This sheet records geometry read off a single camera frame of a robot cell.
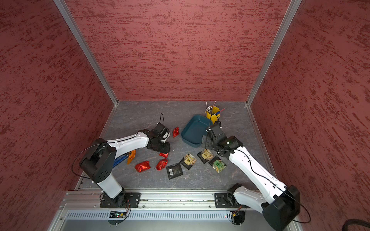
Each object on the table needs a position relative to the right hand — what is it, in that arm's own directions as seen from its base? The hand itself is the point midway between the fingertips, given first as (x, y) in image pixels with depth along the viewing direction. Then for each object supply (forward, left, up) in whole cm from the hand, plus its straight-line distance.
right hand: (210, 144), depth 79 cm
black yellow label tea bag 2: (0, +2, -15) cm, 15 cm away
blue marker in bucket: (+27, -9, -5) cm, 29 cm away
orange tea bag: (-1, +48, -10) cm, 49 cm away
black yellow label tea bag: (-4, +13, -14) cm, 19 cm away
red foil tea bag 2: (-7, +40, -11) cm, 42 cm away
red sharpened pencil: (+52, -12, -18) cm, 56 cm away
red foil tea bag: (+17, +21, -12) cm, 30 cm away
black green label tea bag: (-6, -5, -15) cm, 17 cm away
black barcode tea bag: (-9, +21, -15) cm, 28 cm away
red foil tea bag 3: (-6, +29, -11) cm, 31 cm away
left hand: (+2, +28, -12) cm, 30 cm away
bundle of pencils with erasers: (+26, -2, +2) cm, 26 cm away
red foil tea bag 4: (0, +28, -13) cm, 31 cm away
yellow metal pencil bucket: (+26, -7, -7) cm, 27 cm away
